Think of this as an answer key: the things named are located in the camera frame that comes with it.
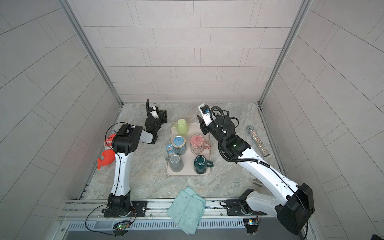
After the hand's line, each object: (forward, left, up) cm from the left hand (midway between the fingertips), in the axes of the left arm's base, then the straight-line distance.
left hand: (168, 109), depth 106 cm
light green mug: (-17, -11, +2) cm, 20 cm away
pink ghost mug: (-31, -21, +5) cm, 38 cm away
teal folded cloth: (-61, -16, -5) cm, 63 cm away
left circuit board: (-67, +11, -2) cm, 68 cm away
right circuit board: (-66, -46, -6) cm, 81 cm away
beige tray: (-34, -17, -6) cm, 38 cm away
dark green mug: (-42, -23, +5) cm, 48 cm away
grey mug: (-41, -10, +3) cm, 42 cm away
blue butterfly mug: (-32, -10, +4) cm, 34 cm away
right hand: (-25, -22, +25) cm, 42 cm away
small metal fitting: (-48, -53, -3) cm, 71 cm away
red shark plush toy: (-34, +30, -1) cm, 45 cm away
